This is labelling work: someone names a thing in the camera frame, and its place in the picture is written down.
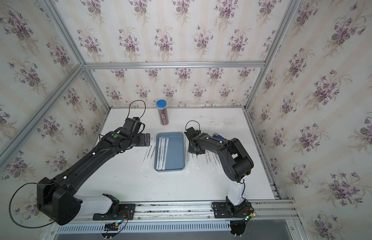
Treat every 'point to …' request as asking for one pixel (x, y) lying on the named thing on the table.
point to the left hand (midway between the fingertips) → (144, 139)
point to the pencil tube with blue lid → (161, 105)
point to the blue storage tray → (175, 158)
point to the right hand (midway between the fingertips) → (196, 150)
